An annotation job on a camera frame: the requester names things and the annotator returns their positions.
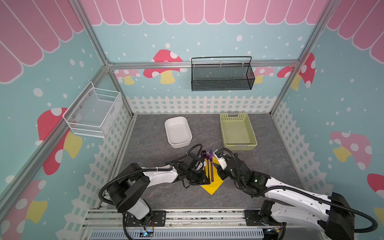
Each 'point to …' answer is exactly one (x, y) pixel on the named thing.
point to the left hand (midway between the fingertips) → (209, 185)
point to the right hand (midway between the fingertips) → (215, 161)
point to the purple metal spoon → (203, 154)
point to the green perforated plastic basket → (237, 132)
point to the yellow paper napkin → (218, 180)
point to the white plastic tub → (178, 131)
